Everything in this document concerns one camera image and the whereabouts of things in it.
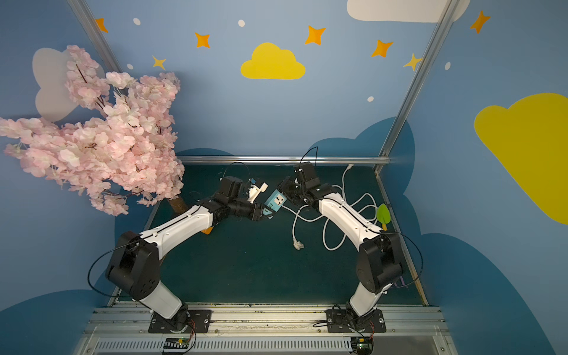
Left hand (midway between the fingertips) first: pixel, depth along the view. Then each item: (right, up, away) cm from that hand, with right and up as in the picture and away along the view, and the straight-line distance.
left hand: (273, 209), depth 82 cm
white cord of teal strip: (+9, -16, +9) cm, 20 cm away
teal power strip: (+1, +3, -1) cm, 3 cm away
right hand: (+3, +9, +3) cm, 10 cm away
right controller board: (+31, -45, -9) cm, 55 cm away
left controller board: (-30, -43, -11) cm, 54 cm away
